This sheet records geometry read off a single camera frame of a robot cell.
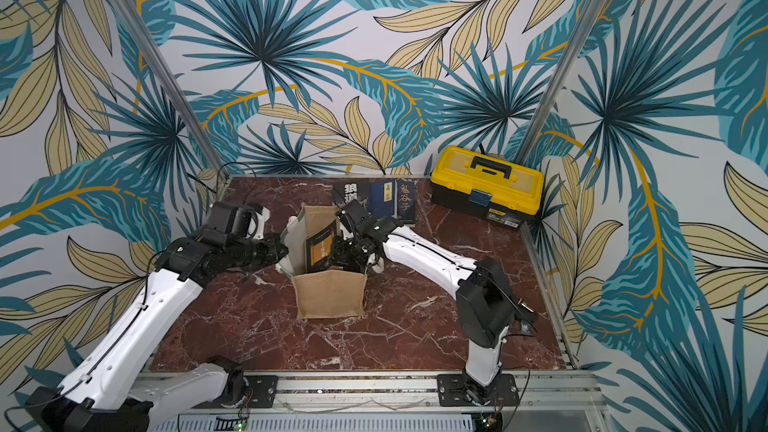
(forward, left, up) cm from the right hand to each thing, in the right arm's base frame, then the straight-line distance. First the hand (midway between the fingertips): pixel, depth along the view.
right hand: (329, 260), depth 80 cm
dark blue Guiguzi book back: (+31, -24, -13) cm, 41 cm away
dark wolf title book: (+37, -1, -13) cm, 39 cm away
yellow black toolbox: (+23, -52, +1) cm, 57 cm away
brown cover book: (+6, +4, -3) cm, 8 cm away
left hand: (-3, +9, +8) cm, 12 cm away
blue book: (+32, -16, -11) cm, 37 cm away
